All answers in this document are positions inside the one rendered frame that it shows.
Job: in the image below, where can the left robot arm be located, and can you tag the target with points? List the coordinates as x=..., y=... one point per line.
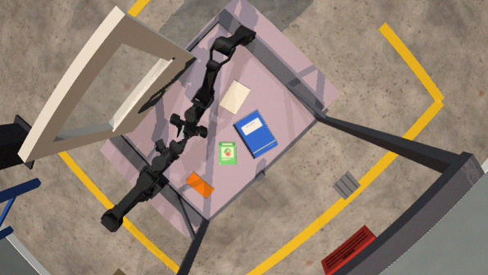
x=146, y=179

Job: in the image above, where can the cream sheet of paper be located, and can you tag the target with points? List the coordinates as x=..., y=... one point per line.
x=234, y=97

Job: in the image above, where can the orange flat rectangular slab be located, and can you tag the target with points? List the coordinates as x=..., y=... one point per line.
x=200, y=185

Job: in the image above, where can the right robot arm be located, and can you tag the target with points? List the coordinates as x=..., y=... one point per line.
x=227, y=47

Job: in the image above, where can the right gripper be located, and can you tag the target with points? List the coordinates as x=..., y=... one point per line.
x=175, y=120

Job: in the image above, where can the blue notebook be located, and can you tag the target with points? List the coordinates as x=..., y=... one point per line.
x=255, y=134

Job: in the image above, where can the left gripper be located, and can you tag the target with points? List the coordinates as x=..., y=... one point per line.
x=170, y=156

